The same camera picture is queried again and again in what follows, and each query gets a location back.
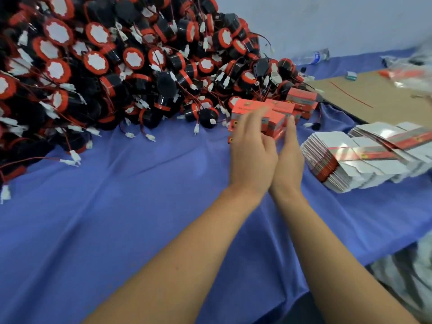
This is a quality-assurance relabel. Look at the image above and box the person's right hand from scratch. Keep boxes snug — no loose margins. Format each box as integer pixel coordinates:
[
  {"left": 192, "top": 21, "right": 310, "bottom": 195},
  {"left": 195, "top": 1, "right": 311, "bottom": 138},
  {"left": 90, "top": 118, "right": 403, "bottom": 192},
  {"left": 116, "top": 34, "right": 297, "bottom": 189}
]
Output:
[{"left": 270, "top": 116, "right": 306, "bottom": 205}]

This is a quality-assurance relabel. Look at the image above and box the person's left hand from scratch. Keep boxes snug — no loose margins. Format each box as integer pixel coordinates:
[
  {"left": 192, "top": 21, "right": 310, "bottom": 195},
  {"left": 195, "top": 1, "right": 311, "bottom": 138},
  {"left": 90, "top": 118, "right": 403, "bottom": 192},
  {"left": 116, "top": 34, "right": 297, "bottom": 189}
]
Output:
[{"left": 228, "top": 106, "right": 279, "bottom": 205}]

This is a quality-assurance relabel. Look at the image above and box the stack of box blanks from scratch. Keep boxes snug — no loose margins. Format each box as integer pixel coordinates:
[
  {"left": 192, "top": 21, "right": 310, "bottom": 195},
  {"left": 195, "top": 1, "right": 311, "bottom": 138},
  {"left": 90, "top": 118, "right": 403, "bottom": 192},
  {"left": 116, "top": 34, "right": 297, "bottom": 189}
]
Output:
[{"left": 300, "top": 121, "right": 432, "bottom": 194}]

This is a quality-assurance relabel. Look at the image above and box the pile of black red buzzers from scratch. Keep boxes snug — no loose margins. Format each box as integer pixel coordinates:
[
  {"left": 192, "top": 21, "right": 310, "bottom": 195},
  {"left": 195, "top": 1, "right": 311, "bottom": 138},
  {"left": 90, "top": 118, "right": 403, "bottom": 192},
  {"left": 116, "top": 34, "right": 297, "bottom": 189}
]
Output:
[{"left": 0, "top": 0, "right": 318, "bottom": 203}]

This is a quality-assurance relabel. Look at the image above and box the person's right forearm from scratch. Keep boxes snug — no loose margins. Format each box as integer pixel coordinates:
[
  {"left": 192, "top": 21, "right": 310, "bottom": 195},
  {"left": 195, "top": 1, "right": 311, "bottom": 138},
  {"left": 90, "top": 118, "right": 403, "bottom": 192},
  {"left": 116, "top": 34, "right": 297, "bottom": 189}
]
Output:
[{"left": 273, "top": 191, "right": 419, "bottom": 324}]

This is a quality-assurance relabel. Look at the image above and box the person's left forearm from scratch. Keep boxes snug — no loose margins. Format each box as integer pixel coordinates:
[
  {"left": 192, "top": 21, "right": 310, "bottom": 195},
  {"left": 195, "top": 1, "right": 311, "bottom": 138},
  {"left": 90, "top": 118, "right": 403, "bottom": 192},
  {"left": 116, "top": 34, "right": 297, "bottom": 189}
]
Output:
[{"left": 84, "top": 185, "right": 261, "bottom": 324}]

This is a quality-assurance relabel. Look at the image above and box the brown cardboard sheet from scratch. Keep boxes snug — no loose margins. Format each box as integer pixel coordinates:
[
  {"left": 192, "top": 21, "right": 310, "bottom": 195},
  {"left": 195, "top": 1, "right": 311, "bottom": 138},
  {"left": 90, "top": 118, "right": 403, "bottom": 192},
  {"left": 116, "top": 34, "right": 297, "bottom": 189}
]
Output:
[{"left": 312, "top": 69, "right": 432, "bottom": 130}]

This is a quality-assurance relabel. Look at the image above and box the clear plastic water bottle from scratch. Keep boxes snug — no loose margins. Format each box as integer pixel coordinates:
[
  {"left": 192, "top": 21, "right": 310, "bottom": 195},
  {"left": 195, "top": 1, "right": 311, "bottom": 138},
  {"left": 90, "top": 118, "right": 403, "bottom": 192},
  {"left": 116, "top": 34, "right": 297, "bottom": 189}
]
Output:
[{"left": 293, "top": 48, "right": 332, "bottom": 65}]

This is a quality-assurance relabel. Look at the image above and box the pile of clear plastic bags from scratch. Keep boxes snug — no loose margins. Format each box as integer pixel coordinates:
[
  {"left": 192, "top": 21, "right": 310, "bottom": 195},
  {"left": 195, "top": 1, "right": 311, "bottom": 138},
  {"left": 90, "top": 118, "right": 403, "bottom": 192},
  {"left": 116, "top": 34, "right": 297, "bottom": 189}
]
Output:
[{"left": 378, "top": 40, "right": 432, "bottom": 95}]

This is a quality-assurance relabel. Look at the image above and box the blue table cloth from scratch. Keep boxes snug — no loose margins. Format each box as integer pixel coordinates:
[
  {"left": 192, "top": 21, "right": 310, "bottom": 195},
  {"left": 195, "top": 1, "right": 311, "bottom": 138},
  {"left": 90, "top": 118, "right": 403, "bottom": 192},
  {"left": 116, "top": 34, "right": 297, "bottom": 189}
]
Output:
[{"left": 0, "top": 47, "right": 432, "bottom": 324}]

